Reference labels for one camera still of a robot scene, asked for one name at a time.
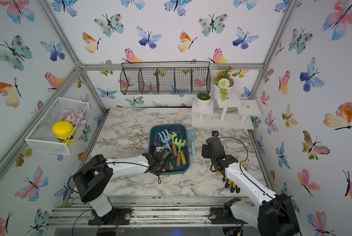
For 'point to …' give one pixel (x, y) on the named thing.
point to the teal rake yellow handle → (183, 159)
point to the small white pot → (203, 100)
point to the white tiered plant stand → (225, 113)
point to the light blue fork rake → (166, 140)
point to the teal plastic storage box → (175, 137)
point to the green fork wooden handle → (171, 167)
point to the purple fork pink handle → (155, 143)
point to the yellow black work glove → (228, 183)
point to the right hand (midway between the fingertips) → (211, 145)
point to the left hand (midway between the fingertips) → (167, 161)
